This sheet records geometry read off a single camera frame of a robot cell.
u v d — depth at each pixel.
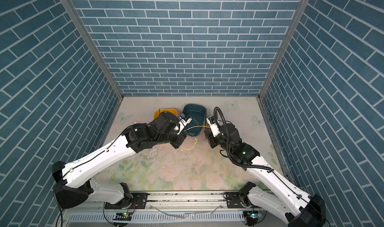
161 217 0.77
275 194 0.46
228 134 0.52
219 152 0.64
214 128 0.64
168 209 0.72
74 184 0.39
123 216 0.72
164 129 0.50
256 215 0.70
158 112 1.05
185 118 0.58
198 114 1.09
